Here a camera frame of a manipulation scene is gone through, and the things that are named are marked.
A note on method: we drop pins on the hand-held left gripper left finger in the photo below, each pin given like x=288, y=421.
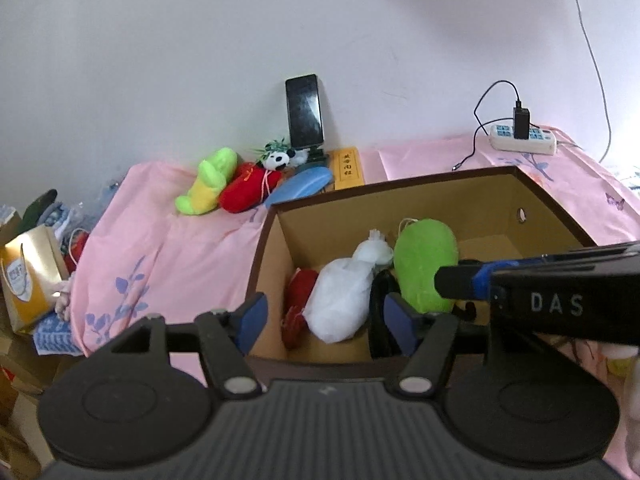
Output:
x=252, y=317

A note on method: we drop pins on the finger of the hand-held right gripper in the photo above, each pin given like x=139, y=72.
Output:
x=455, y=282
x=575, y=256

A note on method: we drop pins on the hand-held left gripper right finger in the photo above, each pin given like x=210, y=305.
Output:
x=400, y=317

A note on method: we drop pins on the small red plush toy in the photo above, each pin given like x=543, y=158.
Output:
x=297, y=305

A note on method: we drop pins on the white plastic bag bundle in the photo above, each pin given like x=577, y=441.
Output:
x=340, y=300

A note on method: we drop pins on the brown cardboard box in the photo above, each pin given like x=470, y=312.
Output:
x=350, y=210

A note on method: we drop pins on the pink printed bedsheet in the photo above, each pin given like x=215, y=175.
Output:
x=165, y=260

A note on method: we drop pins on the white power strip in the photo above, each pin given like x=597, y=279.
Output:
x=535, y=141

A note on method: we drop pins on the green and yellow plush toy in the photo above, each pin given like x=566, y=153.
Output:
x=207, y=185

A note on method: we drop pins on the blue glasses case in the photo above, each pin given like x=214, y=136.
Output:
x=305, y=185

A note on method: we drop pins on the black charger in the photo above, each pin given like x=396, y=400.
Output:
x=521, y=120

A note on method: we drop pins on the yellow book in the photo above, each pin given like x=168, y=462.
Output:
x=348, y=167

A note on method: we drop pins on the panda plush toy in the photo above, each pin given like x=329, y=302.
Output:
x=277, y=160

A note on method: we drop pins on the black phone stand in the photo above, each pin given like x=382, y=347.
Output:
x=315, y=157

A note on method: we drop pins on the clear plastic bag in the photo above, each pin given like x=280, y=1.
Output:
x=107, y=187

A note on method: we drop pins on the blue patterned packet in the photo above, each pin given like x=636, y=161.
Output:
x=55, y=335

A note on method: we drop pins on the blue and white packet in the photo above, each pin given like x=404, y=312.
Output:
x=65, y=220

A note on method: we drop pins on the black smartphone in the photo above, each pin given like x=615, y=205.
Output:
x=305, y=110

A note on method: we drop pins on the gold paper bag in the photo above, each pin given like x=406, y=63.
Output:
x=30, y=280

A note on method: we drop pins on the dark green cloth item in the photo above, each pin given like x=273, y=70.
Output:
x=37, y=207

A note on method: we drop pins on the plain cardboard box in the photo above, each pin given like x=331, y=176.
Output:
x=20, y=410

